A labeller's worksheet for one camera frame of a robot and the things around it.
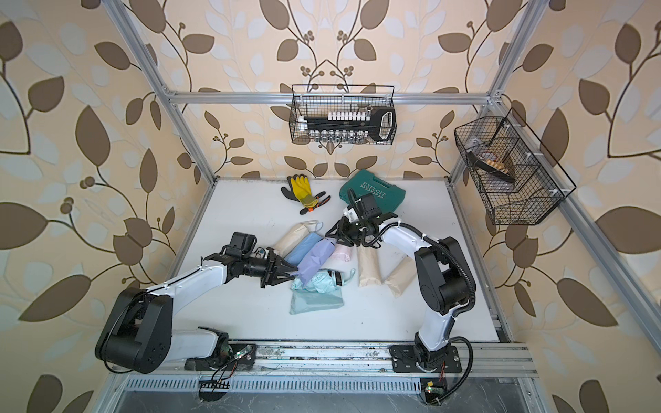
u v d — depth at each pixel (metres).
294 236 0.99
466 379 0.68
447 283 0.48
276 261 0.76
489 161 0.75
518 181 0.73
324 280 0.85
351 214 0.87
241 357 0.74
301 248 0.95
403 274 0.89
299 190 1.15
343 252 0.92
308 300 0.85
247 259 0.74
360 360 0.75
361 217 0.74
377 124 0.84
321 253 0.84
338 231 0.80
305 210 1.09
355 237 0.80
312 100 0.91
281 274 0.80
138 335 0.42
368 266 0.91
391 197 1.12
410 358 0.74
